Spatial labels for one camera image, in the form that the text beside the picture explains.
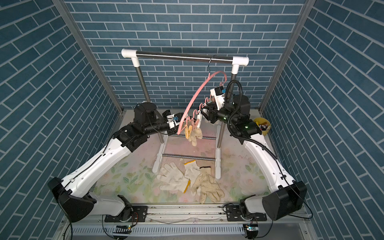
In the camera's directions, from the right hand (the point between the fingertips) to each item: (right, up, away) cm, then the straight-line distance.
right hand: (203, 108), depth 67 cm
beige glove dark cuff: (+3, -42, +15) cm, 44 cm away
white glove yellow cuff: (-7, -35, +22) cm, 42 cm away
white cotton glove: (-15, -39, +18) cm, 46 cm away
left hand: (-6, -4, -1) cm, 7 cm away
